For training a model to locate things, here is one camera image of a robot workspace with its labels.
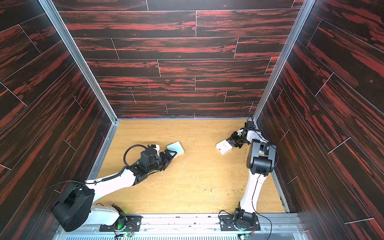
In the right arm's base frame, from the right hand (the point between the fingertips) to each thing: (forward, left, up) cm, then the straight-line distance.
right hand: (230, 141), depth 105 cm
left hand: (-21, +35, +12) cm, 43 cm away
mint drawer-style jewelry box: (-8, +38, +3) cm, 39 cm away
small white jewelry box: (-6, +6, +1) cm, 8 cm away
